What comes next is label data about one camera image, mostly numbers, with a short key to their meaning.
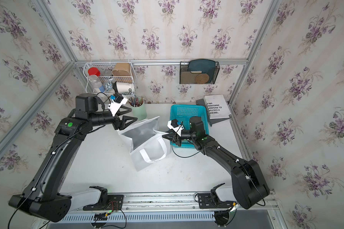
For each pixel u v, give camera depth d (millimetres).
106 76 928
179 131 686
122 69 884
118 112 555
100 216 715
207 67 936
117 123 575
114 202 720
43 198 369
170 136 712
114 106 538
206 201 730
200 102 1181
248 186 410
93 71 911
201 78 978
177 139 673
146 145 705
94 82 857
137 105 968
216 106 1075
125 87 930
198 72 936
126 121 572
